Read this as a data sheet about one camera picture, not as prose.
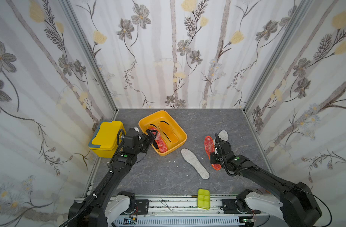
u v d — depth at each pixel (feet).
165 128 3.53
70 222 1.28
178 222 2.31
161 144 3.14
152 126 3.53
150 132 2.38
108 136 2.83
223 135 3.42
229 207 2.41
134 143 1.99
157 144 3.14
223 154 2.13
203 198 2.51
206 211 2.41
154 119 3.65
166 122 3.63
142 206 2.41
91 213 1.25
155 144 3.18
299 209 1.32
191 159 3.00
